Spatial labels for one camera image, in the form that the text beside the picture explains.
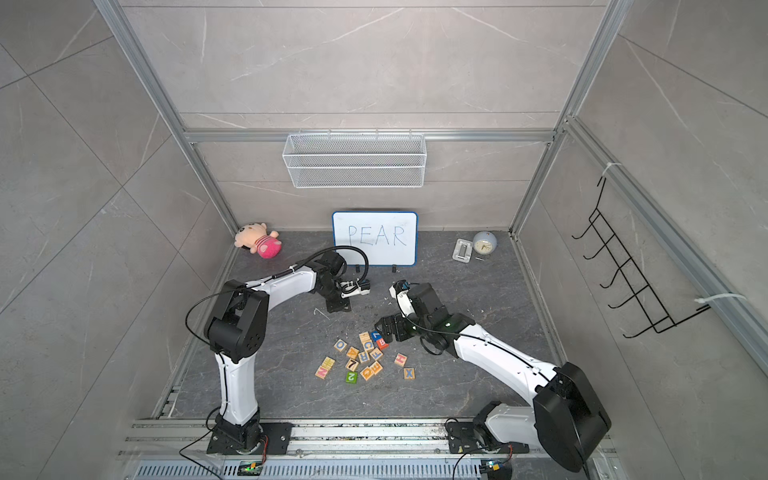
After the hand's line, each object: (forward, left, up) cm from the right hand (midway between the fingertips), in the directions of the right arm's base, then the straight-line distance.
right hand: (392, 322), depth 82 cm
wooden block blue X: (-10, -5, -11) cm, 16 cm away
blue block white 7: (+1, +5, -10) cm, 12 cm away
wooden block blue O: (-2, +16, -10) cm, 19 cm away
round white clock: (+34, -35, -5) cm, 49 cm away
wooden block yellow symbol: (-7, +19, -11) cm, 23 cm away
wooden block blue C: (-3, +7, -10) cm, 13 cm away
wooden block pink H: (-7, -2, -11) cm, 13 cm away
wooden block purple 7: (-8, +12, -10) cm, 18 cm away
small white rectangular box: (+36, -28, -11) cm, 47 cm away
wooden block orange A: (-4, +12, -11) cm, 17 cm away
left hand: (+14, +14, -10) cm, 22 cm away
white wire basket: (+52, +12, +19) cm, 56 cm away
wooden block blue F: (-5, +5, -11) cm, 13 cm away
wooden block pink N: (-10, +21, -11) cm, 25 cm away
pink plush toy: (+37, +49, -4) cm, 62 cm away
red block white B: (-2, +3, -11) cm, 11 cm away
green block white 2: (-12, +12, -11) cm, 19 cm away
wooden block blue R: (-6, +9, -10) cm, 15 cm away
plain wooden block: (+1, +9, -11) cm, 14 cm away
